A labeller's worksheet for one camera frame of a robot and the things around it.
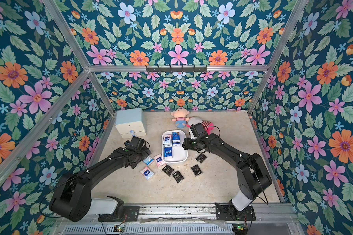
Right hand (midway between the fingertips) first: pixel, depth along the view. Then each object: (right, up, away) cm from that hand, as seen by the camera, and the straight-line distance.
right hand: (186, 144), depth 87 cm
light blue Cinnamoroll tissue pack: (-24, -10, +2) cm, 26 cm away
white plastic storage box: (-4, -7, +7) cm, 11 cm away
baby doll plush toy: (-4, +17, +20) cm, 27 cm away
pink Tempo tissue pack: (-17, -11, +3) cm, 20 cm away
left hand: (-24, -7, +2) cm, 25 cm away
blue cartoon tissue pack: (-7, +1, +9) cm, 11 cm away
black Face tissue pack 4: (-11, -15, -1) cm, 19 cm away
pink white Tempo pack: (-23, -17, -2) cm, 29 cm away
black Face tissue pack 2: (+6, -16, -1) cm, 17 cm away
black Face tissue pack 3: (-5, -18, -3) cm, 19 cm away
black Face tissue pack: (+9, -9, +4) cm, 14 cm away
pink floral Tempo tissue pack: (-13, +1, +8) cm, 15 cm away
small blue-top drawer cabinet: (-36, +13, +7) cm, 39 cm away
